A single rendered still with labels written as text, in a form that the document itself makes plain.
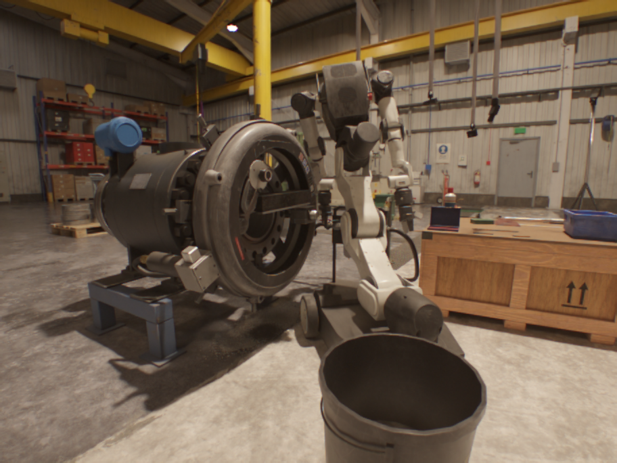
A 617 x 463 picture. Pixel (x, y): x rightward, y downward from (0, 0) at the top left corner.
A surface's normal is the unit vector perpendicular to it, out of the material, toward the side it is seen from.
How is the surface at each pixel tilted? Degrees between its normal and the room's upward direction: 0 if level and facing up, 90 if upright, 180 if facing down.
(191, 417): 0
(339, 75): 64
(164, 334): 90
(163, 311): 90
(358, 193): 56
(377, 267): 37
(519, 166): 90
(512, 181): 90
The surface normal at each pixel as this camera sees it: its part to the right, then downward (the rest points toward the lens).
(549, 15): -0.57, 0.14
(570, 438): 0.00, -0.99
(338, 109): -0.07, -0.03
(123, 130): 0.88, 0.07
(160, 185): -0.44, -0.26
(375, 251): 0.13, -0.69
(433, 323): 0.30, -0.14
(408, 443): -0.19, 0.16
